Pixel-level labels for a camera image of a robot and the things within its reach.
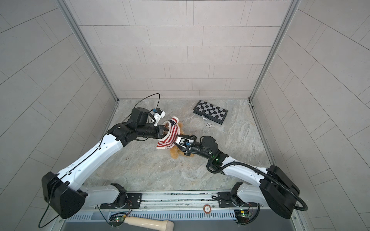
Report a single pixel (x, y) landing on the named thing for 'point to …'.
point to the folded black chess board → (213, 112)
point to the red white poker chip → (207, 208)
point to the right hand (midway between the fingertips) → (176, 140)
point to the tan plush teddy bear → (175, 151)
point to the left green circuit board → (117, 219)
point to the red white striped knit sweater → (168, 143)
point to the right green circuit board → (242, 216)
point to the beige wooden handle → (152, 224)
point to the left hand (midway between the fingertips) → (173, 131)
